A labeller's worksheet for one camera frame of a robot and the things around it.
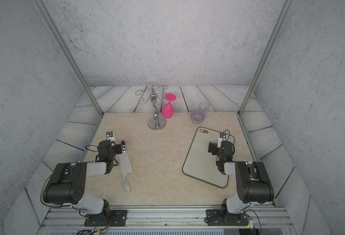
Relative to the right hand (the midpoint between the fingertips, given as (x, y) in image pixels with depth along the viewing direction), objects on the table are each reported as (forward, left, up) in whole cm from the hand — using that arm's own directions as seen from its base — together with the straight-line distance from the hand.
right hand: (220, 141), depth 94 cm
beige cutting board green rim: (-13, +12, -6) cm, 19 cm away
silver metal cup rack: (+21, +41, +19) cm, 50 cm away
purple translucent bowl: (+26, +12, -5) cm, 29 cm away
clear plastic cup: (+35, +6, -2) cm, 36 cm away
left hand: (-1, +65, +2) cm, 65 cm away
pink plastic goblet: (+19, +34, +11) cm, 40 cm away
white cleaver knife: (-15, +59, -7) cm, 61 cm away
